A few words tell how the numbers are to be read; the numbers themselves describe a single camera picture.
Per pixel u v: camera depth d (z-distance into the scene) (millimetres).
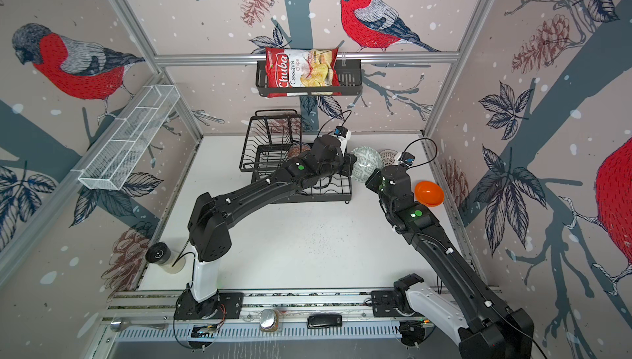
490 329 370
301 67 876
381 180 570
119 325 694
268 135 1043
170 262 748
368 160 796
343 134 709
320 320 674
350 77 949
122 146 758
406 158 648
